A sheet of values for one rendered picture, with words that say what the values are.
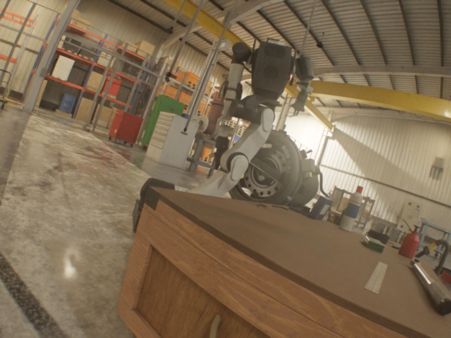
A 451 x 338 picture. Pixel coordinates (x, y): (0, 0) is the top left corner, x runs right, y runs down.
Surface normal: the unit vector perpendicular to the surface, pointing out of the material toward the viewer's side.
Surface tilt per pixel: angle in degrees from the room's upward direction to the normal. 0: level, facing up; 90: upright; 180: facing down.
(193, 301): 90
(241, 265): 90
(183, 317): 90
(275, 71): 109
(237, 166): 90
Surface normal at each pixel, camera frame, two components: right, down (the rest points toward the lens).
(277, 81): -0.15, 0.33
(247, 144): 0.36, 0.17
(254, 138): 0.03, 0.45
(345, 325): -0.60, -0.18
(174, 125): 0.66, 0.26
